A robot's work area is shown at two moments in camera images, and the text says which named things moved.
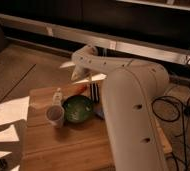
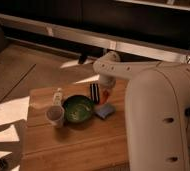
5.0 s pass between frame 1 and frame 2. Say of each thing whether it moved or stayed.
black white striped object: stayed
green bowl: stayed
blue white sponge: stayed
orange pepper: moved
